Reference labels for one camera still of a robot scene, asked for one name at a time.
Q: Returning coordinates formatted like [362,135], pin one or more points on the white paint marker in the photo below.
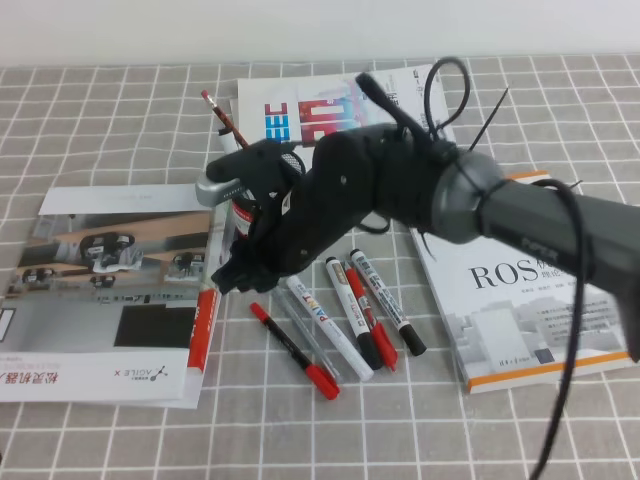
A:
[334,334]

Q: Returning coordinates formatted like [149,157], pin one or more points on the red pencil with eraser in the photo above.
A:
[224,118]

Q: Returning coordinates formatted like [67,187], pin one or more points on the black zip tie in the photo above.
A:
[445,95]

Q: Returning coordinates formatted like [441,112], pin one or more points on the white marker in holder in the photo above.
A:
[228,141]

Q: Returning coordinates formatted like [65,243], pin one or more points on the Agilex robot brochure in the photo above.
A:
[102,305]

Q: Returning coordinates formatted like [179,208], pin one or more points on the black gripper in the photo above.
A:
[354,173]

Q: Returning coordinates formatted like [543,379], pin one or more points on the red-spined booklet under brochure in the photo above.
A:
[217,253]

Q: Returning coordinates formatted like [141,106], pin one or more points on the white HEEC magazine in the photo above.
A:
[304,109]

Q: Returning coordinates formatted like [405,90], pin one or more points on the red double-ended pen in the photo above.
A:
[318,376]

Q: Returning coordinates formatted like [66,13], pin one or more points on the red marker pen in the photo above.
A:
[383,344]

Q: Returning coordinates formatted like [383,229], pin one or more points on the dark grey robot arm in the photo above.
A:
[436,188]

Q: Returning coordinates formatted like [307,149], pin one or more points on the grey transparent pen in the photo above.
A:
[287,305]

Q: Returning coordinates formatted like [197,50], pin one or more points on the black mesh pen holder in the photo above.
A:
[245,205]

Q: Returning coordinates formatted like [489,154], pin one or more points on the black whiteboard marker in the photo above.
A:
[388,302]

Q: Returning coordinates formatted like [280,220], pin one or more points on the ROS robot textbook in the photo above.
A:
[500,261]

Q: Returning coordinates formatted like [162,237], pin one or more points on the white marker black cap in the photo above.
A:
[353,312]

